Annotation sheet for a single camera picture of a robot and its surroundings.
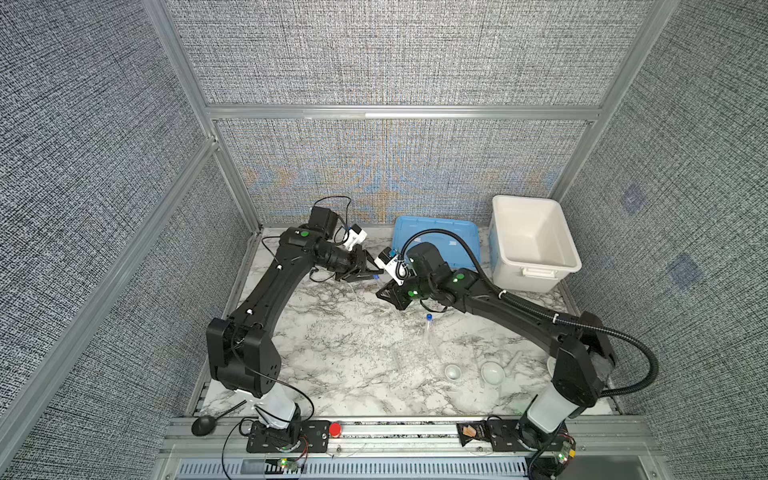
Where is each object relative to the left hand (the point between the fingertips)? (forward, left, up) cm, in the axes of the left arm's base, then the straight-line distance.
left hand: (378, 272), depth 76 cm
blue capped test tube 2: (-1, +1, -1) cm, 1 cm away
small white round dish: (-18, -20, -23) cm, 36 cm away
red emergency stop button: (-30, +13, -28) cm, 42 cm away
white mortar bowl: (-19, -30, -22) cm, 42 cm away
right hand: (-1, 0, -6) cm, 6 cm away
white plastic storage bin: (+28, -60, -23) cm, 70 cm away
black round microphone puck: (-27, +46, -25) cm, 59 cm away
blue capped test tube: (-9, -13, -9) cm, 18 cm away
